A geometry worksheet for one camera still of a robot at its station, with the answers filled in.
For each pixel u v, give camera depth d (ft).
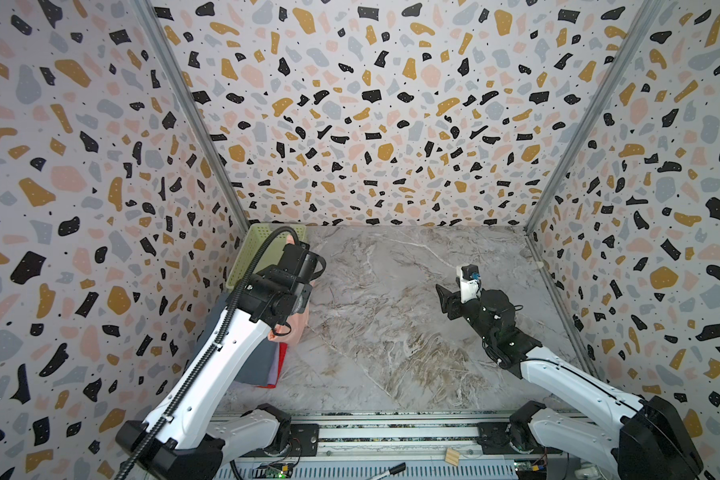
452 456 2.35
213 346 1.33
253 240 3.61
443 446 2.40
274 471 2.30
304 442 2.41
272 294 1.47
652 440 1.31
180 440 1.19
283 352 2.86
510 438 2.27
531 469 2.35
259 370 2.66
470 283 2.26
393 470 2.30
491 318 1.95
